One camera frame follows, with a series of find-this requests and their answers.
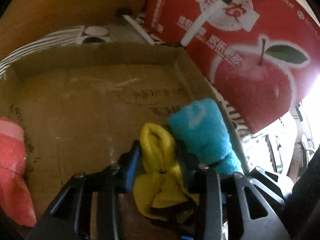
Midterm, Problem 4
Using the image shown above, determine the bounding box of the red pink sock roll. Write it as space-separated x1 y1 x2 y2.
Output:
1 117 36 227

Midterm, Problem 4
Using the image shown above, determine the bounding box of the yellow sock roll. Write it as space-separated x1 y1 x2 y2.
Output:
133 122 200 223

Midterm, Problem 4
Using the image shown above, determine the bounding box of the light blue fluffy sock roll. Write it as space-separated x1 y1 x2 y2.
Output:
169 99 243 175

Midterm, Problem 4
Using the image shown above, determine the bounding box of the teal cardboard tray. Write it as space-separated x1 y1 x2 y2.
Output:
1 43 215 222

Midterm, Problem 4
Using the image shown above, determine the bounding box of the red apple cardboard box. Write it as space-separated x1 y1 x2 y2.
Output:
144 0 319 133

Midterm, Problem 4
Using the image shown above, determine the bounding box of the striped black white bedsheet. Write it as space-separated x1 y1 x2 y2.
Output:
1 15 251 140

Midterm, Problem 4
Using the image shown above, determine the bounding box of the white table leg right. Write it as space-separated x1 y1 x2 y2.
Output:
180 0 233 47

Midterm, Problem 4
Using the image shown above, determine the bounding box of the wooden folding table top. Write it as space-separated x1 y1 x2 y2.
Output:
1 0 146 59

